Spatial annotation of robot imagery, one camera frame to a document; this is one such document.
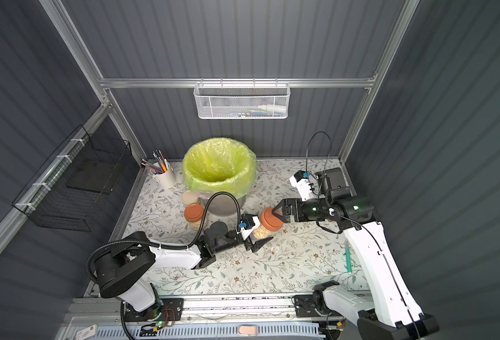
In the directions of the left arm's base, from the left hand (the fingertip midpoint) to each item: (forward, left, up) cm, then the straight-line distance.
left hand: (269, 230), depth 74 cm
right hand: (+1, -5, +12) cm, 13 cm away
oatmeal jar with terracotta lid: (-1, +1, +8) cm, 8 cm away
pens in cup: (+39, +51, -8) cm, 65 cm away
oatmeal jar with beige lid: (+23, +35, -12) cm, 43 cm away
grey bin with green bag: (+33, +22, -1) cm, 40 cm away
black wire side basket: (+10, +69, +10) cm, 71 cm away
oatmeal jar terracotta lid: (+13, +31, -10) cm, 35 cm away
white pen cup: (+33, +49, -11) cm, 60 cm away
